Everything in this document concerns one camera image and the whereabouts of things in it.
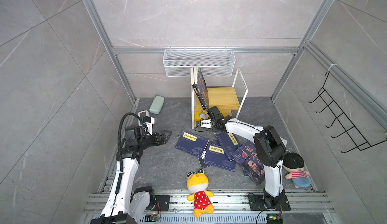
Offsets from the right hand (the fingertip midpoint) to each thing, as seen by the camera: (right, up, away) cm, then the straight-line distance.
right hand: (212, 118), depth 99 cm
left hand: (-28, -6, -21) cm, 36 cm away
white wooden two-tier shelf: (+8, +13, -6) cm, 16 cm away
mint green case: (-42, +10, +16) cm, 46 cm away
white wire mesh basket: (+1, +38, +1) cm, 38 cm away
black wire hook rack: (+55, -8, -41) cm, 69 cm away
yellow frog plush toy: (-10, -31, -26) cm, 42 cm away
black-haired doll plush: (+42, -24, -19) cm, 52 cm away
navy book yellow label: (+1, -22, -12) cm, 25 cm away
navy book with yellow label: (-14, -16, -5) cm, 22 cm away
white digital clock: (-49, +2, +6) cm, 50 cm away
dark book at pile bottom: (-8, -25, -13) cm, 29 cm away
